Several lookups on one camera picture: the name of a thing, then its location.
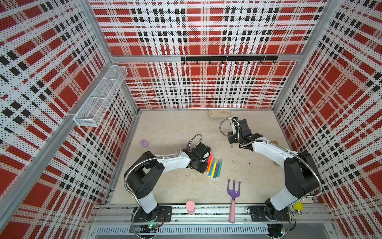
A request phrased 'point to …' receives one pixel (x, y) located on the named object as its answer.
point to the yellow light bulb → (299, 207)
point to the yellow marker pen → (213, 170)
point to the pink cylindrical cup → (190, 207)
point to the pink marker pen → (209, 158)
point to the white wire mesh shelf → (92, 111)
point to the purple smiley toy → (144, 143)
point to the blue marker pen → (211, 168)
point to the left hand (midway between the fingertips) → (205, 167)
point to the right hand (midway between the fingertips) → (233, 134)
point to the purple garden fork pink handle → (233, 194)
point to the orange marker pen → (210, 165)
